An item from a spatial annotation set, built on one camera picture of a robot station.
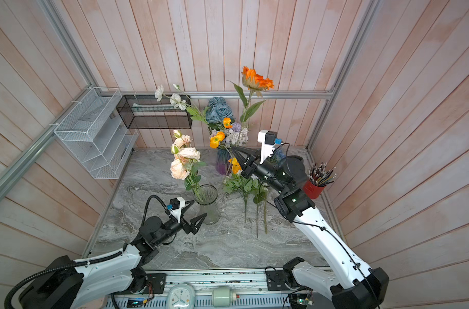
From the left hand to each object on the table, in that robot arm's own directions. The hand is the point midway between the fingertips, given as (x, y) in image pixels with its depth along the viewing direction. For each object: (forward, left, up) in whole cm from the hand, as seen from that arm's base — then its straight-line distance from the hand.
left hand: (200, 209), depth 78 cm
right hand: (+6, -13, +30) cm, 33 cm away
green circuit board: (-30, -40, -14) cm, 52 cm away
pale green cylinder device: (-29, -10, -6) cm, 32 cm away
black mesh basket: (+54, +33, +10) cm, 64 cm away
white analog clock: (-29, +5, -12) cm, 32 cm away
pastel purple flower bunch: (+28, -15, +16) cm, 35 cm away
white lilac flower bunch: (+16, -24, -8) cm, 30 cm away
